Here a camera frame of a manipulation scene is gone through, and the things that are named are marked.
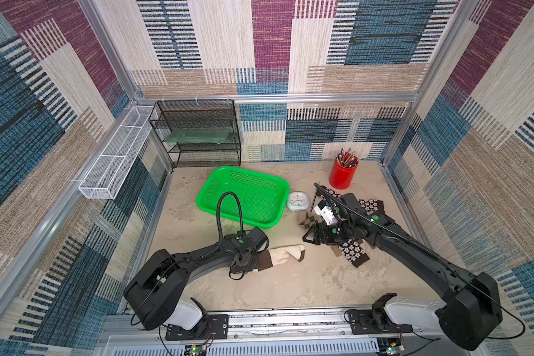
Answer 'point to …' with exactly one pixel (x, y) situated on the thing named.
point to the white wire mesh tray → (107, 176)
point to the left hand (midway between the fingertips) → (253, 266)
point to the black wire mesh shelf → (199, 114)
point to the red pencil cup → (343, 171)
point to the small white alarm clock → (298, 201)
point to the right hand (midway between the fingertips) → (314, 242)
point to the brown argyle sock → (306, 219)
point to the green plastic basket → (263, 197)
